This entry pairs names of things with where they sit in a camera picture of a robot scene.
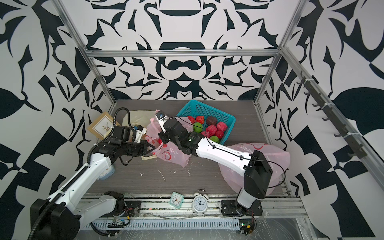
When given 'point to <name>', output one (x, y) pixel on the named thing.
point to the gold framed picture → (102, 126)
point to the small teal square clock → (176, 199)
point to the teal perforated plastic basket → (195, 108)
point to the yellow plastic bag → (140, 117)
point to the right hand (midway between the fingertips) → (160, 124)
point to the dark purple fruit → (211, 120)
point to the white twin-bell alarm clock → (200, 202)
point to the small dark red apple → (219, 134)
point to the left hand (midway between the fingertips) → (153, 145)
